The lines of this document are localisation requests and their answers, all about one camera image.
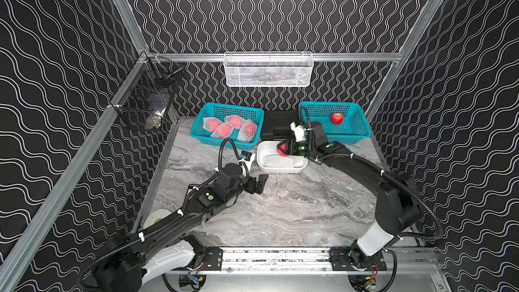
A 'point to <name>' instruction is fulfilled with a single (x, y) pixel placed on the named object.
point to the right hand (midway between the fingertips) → (284, 145)
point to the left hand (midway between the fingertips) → (258, 169)
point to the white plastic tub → (267, 148)
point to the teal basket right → (344, 123)
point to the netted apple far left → (209, 124)
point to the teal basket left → (246, 120)
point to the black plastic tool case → (276, 124)
